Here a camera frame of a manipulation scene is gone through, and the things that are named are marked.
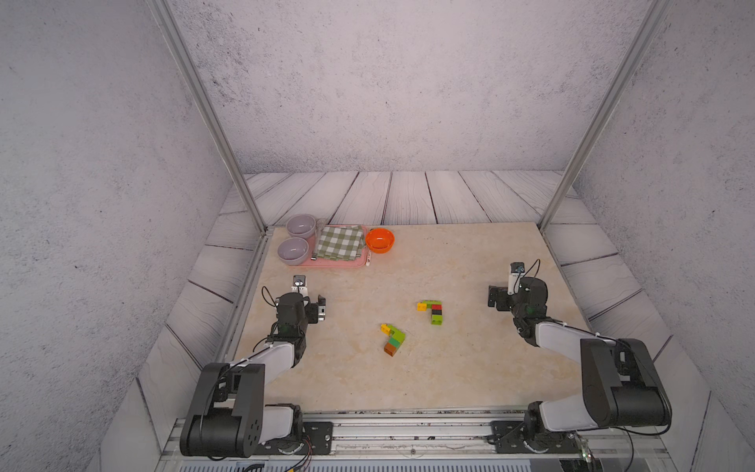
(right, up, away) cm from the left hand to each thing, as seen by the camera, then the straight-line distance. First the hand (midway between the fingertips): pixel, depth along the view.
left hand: (307, 295), depth 91 cm
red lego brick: (+41, -5, +4) cm, 41 cm away
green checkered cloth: (+7, +16, +23) cm, 29 cm away
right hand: (+63, +3, +1) cm, 63 cm away
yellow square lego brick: (+36, -5, +5) cm, 36 cm away
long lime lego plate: (+28, -12, -1) cm, 30 cm away
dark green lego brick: (+27, -13, -4) cm, 30 cm away
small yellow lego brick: (+24, -10, -1) cm, 26 cm away
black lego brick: (+40, -6, +2) cm, 40 cm away
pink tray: (-3, +9, +19) cm, 21 cm away
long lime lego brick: (+39, -3, +5) cm, 39 cm away
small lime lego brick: (+26, -10, -2) cm, 28 cm away
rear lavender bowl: (-9, +23, +26) cm, 36 cm away
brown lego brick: (+26, -15, -4) cm, 30 cm away
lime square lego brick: (+40, -8, +2) cm, 41 cm away
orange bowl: (+22, +17, +21) cm, 35 cm away
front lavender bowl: (-10, +13, +19) cm, 25 cm away
